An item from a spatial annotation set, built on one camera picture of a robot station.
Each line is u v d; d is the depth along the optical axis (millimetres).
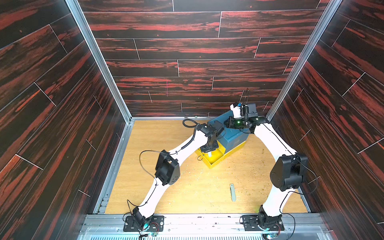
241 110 799
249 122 647
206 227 729
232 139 809
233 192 841
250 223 732
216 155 962
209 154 881
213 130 717
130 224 731
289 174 484
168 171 552
